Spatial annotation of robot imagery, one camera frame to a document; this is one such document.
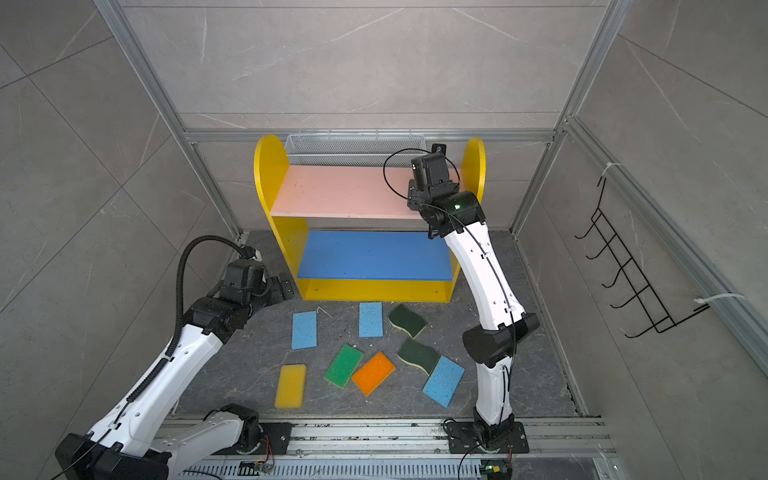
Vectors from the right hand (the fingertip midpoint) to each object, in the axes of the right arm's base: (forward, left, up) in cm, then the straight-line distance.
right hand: (430, 187), depth 75 cm
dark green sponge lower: (-28, +2, -40) cm, 49 cm away
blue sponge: (-20, +38, -38) cm, 57 cm away
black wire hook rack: (-30, -45, -9) cm, 55 cm away
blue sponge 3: (-36, -4, -39) cm, 53 cm away
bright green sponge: (-31, +25, -39) cm, 56 cm away
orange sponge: (-34, +16, -39) cm, 54 cm away
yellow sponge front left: (-36, +40, -40) cm, 67 cm away
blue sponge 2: (-17, +17, -38) cm, 45 cm away
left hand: (-15, +41, -16) cm, 47 cm away
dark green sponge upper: (-16, +7, -40) cm, 44 cm away
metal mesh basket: (+30, +21, -6) cm, 37 cm away
